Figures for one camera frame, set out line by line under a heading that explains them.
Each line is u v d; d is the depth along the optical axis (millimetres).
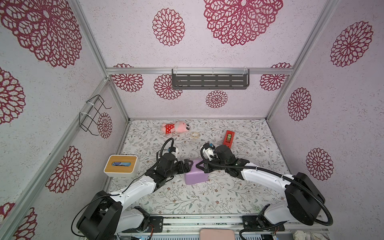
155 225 734
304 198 428
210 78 939
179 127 1064
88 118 748
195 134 1103
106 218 406
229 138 1006
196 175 796
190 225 745
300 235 686
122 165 922
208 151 757
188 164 765
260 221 656
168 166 638
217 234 690
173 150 771
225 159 650
